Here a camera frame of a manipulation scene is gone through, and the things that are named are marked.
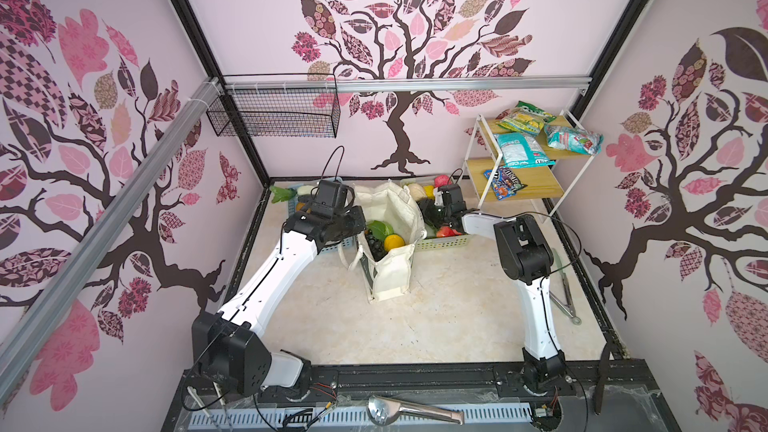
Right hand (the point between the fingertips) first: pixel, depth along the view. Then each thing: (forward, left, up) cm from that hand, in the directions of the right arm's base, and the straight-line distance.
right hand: (415, 206), depth 105 cm
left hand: (-20, +16, +17) cm, 31 cm away
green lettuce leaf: (+3, +47, +5) cm, 48 cm away
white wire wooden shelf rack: (-1, -19, +25) cm, 32 cm away
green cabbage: (-14, +12, +6) cm, 19 cm away
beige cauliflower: (+5, -1, +3) cm, 5 cm away
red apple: (-11, -10, 0) cm, 15 cm away
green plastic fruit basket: (-15, -6, 0) cm, 17 cm away
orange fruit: (-18, +8, +5) cm, 20 cm away
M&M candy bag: (-1, -29, +12) cm, 31 cm away
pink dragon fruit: (+9, -10, +4) cm, 14 cm away
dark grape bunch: (-21, +13, +8) cm, 27 cm away
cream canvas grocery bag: (-10, +7, +14) cm, 19 cm away
